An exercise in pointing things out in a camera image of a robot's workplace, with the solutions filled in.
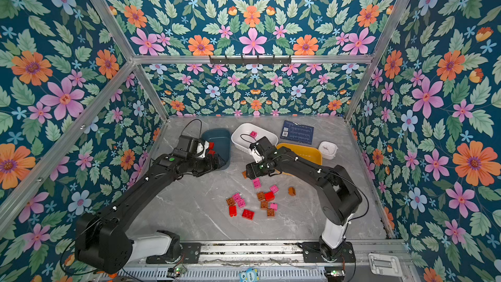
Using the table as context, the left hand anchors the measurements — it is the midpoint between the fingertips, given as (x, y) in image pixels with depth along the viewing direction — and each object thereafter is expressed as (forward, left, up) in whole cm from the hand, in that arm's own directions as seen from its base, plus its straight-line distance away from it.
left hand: (222, 163), depth 81 cm
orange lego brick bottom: (-17, -19, -15) cm, 30 cm away
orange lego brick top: (+1, -8, -11) cm, 14 cm away
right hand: (+1, -15, -7) cm, 16 cm away
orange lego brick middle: (-13, -16, -16) cm, 26 cm away
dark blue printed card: (+27, -36, -15) cm, 48 cm away
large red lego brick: (-17, -9, -15) cm, 25 cm away
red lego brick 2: (-9, -19, -16) cm, 27 cm away
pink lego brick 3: (+27, -14, -14) cm, 33 cm away
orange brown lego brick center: (-9, -15, -16) cm, 24 cm away
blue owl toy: (-38, -10, -14) cm, 42 cm away
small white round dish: (+12, -53, -13) cm, 56 cm away
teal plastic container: (+25, +5, -13) cm, 29 cm away
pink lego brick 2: (-7, -22, -14) cm, 27 cm away
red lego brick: (-15, -3, -16) cm, 22 cm away
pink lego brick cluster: (-11, -6, -16) cm, 20 cm away
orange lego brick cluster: (-11, -1, -15) cm, 19 cm away
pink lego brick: (-14, -21, -15) cm, 29 cm away
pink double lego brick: (-3, -14, -15) cm, 21 cm away
